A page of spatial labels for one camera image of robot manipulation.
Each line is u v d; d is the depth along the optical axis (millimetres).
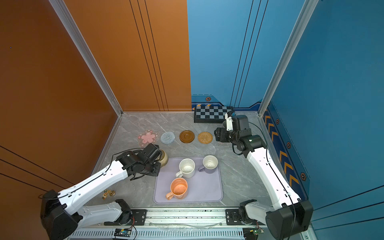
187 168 892
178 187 810
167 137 1052
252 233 708
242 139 550
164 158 722
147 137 1052
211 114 1157
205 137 1046
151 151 593
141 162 553
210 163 905
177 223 725
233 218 725
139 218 740
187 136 1052
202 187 827
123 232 721
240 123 552
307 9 699
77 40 795
